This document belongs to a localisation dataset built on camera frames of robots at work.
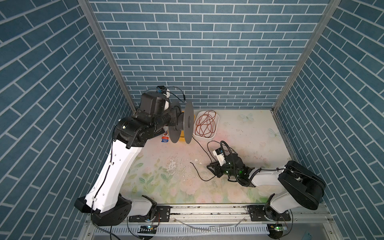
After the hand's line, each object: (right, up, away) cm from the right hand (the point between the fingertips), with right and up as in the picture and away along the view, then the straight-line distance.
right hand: (207, 165), depth 85 cm
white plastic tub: (+8, +26, +21) cm, 34 cm away
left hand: (-14, +29, -22) cm, 40 cm away
